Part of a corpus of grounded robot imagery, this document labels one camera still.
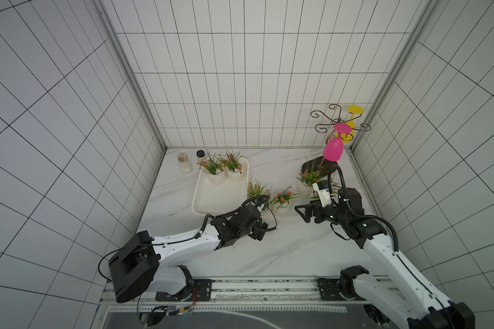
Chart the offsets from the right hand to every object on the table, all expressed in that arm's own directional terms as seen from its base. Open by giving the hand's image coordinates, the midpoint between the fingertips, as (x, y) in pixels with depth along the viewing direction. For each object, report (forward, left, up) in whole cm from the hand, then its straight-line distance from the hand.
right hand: (304, 200), depth 80 cm
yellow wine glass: (+40, -24, +16) cm, 49 cm away
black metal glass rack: (+26, -8, +16) cm, 31 cm away
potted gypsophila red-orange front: (+20, +31, -5) cm, 37 cm away
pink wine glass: (+25, -15, +6) cm, 30 cm away
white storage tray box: (+8, +42, -17) cm, 46 cm away
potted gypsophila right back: (+13, -4, 0) cm, 14 cm away
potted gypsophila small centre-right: (-1, +9, -3) cm, 10 cm away
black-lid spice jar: (+28, +49, -5) cm, 57 cm away
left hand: (-7, +20, -8) cm, 23 cm away
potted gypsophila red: (+19, +41, -4) cm, 45 cm away
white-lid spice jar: (+24, +58, -10) cm, 64 cm away
